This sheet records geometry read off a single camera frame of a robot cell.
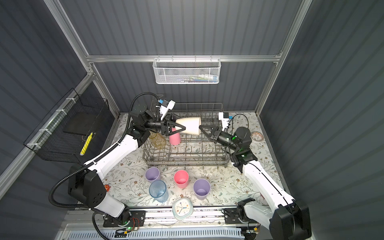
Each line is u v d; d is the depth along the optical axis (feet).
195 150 3.26
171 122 1.97
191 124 2.03
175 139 3.10
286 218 1.26
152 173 2.80
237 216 2.40
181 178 2.81
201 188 2.68
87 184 1.40
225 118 2.14
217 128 2.05
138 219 2.38
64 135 2.37
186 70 4.06
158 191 2.68
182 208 2.42
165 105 1.97
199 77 3.05
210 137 2.00
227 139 2.02
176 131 2.02
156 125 2.03
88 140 2.35
